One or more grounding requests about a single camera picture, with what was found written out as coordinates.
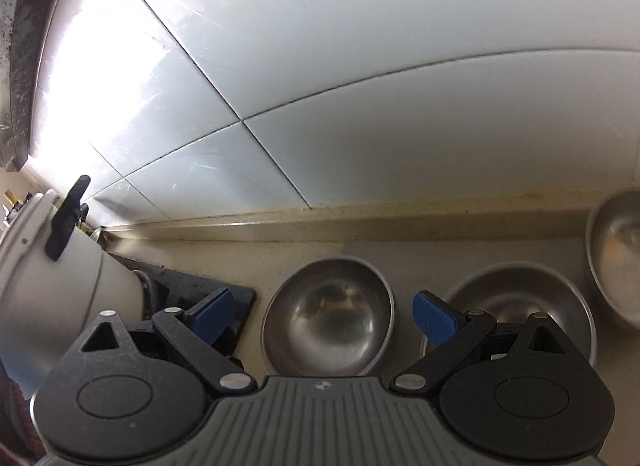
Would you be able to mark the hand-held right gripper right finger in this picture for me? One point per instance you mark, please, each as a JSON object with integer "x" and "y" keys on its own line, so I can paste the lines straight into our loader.
{"x": 435, "y": 322}

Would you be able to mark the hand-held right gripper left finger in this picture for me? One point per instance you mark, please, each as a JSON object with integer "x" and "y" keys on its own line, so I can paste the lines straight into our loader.
{"x": 212, "y": 317}

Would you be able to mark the stainless steel bowl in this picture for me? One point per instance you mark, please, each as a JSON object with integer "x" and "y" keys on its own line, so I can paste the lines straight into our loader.
{"x": 325, "y": 316}
{"x": 617, "y": 256}
{"x": 525, "y": 293}

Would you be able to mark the black gas stove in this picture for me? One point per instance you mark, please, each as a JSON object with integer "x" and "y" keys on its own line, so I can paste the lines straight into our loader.
{"x": 200, "y": 286}

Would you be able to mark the aluminium cooking pot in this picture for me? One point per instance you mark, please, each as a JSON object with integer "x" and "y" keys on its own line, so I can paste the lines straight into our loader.
{"x": 75, "y": 286}

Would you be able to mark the aluminium pot lid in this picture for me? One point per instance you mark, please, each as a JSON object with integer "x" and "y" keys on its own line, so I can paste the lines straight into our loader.
{"x": 25, "y": 226}

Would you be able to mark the black range hood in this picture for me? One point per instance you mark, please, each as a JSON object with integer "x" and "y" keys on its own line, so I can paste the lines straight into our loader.
{"x": 20, "y": 45}

